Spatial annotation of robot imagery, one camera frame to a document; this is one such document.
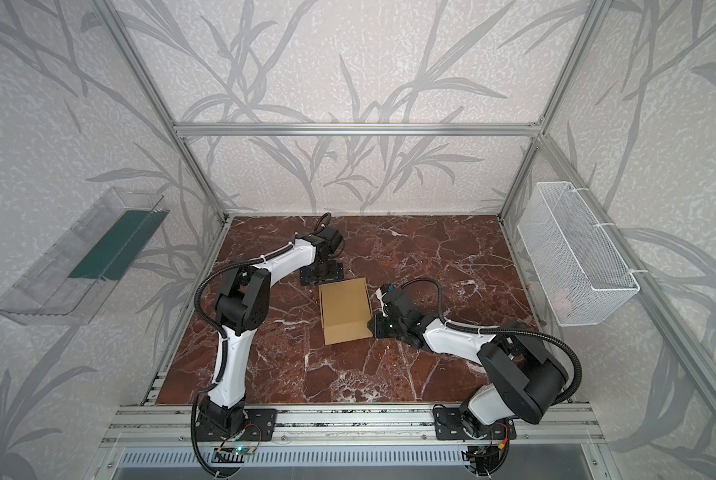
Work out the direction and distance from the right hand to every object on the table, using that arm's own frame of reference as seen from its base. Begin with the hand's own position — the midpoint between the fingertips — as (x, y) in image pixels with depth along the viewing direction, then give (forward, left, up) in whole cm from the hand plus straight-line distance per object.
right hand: (369, 315), depth 88 cm
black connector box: (-35, -27, -6) cm, 45 cm away
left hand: (+17, +13, -3) cm, 21 cm away
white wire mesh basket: (-4, -45, +30) cm, 54 cm away
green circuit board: (-33, +30, -4) cm, 45 cm away
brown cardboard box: (+2, +8, -1) cm, 8 cm away
